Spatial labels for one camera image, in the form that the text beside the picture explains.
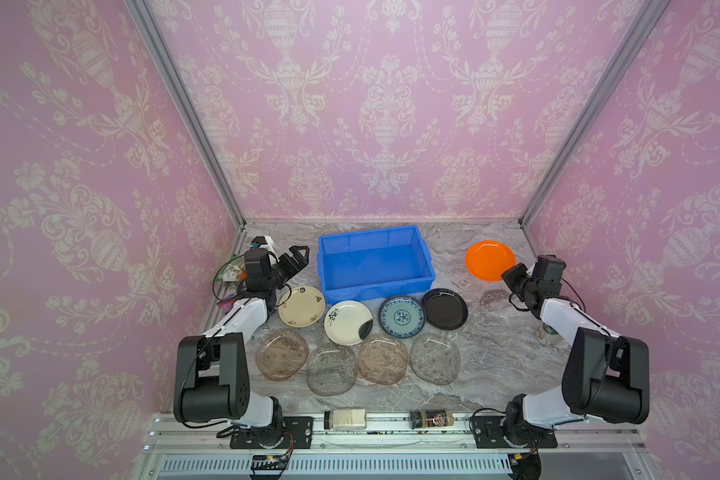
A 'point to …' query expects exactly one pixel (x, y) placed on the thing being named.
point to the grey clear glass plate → (331, 369)
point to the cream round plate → (304, 307)
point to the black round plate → (444, 309)
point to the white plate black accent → (347, 323)
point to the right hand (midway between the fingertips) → (506, 268)
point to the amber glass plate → (383, 360)
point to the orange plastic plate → (489, 259)
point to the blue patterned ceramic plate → (402, 316)
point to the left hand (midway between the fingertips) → (302, 254)
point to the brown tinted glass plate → (281, 353)
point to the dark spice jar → (421, 419)
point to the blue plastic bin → (375, 263)
